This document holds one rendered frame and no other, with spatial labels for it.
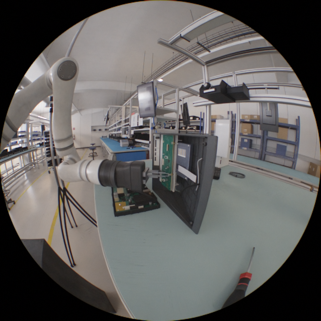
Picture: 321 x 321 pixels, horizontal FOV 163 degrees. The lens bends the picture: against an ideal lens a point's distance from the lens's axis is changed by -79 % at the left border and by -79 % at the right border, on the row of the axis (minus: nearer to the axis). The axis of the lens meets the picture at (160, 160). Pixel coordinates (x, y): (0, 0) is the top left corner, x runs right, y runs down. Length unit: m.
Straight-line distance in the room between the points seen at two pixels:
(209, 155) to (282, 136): 3.67
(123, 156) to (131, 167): 1.59
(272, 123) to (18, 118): 2.26
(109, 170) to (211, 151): 0.23
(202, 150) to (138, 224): 0.22
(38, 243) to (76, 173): 0.37
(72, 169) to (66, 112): 0.17
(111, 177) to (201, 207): 0.21
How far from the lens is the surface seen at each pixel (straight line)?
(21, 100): 0.37
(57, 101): 0.35
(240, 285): 0.22
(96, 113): 11.61
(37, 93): 0.40
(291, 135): 4.33
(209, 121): 1.01
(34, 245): 0.59
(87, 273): 1.40
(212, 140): 0.18
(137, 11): 2.96
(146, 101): 1.65
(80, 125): 11.58
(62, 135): 0.37
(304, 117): 4.54
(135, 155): 1.92
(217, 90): 0.68
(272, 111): 2.06
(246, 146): 3.89
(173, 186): 0.33
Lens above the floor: 1.21
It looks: 14 degrees down
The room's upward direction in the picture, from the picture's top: 2 degrees clockwise
